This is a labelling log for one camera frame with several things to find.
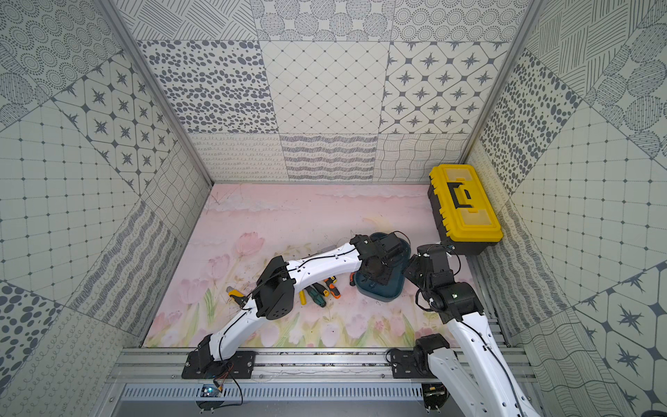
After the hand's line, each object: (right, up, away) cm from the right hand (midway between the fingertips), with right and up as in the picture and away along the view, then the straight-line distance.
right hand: (413, 269), depth 76 cm
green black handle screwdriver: (-30, -11, +8) cm, 33 cm away
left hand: (-6, -4, +9) cm, 12 cm away
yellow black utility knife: (-57, -11, +10) cm, 59 cm away
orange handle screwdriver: (-18, -8, +12) cm, 23 cm away
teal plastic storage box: (-5, -10, +10) cm, 14 cm away
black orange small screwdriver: (-24, -10, +12) cm, 29 cm away
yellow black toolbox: (+22, +15, +11) cm, 28 cm away
